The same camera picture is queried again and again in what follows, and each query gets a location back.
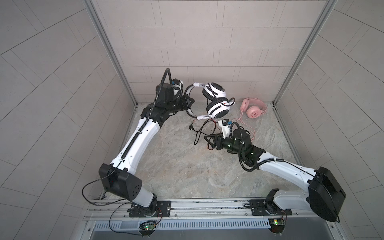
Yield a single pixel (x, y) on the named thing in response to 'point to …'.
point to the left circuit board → (148, 226)
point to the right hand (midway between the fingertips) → (206, 138)
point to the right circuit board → (277, 225)
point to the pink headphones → (253, 107)
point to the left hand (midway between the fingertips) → (197, 97)
